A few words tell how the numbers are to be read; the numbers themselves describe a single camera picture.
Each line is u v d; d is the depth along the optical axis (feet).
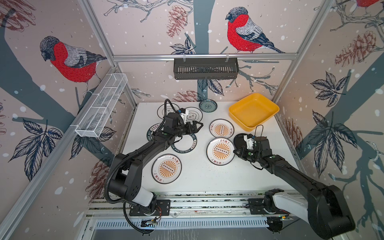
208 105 3.97
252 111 3.82
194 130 2.44
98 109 2.50
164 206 2.40
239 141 3.19
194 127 2.48
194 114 3.74
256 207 2.39
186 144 3.18
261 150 2.20
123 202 1.49
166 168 2.86
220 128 3.47
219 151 2.94
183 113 2.58
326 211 1.32
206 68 3.40
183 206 2.47
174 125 2.28
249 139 2.63
